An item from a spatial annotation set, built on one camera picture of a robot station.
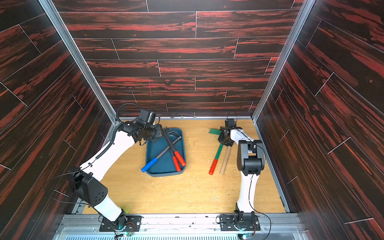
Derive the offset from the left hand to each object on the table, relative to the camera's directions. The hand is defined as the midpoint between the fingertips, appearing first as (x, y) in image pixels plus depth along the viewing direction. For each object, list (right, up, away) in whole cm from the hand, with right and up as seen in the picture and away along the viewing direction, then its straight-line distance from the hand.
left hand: (162, 132), depth 83 cm
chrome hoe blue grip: (-11, -21, 0) cm, 23 cm away
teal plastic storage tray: (-1, -22, +15) cm, 27 cm away
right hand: (+40, -6, +23) cm, 47 cm away
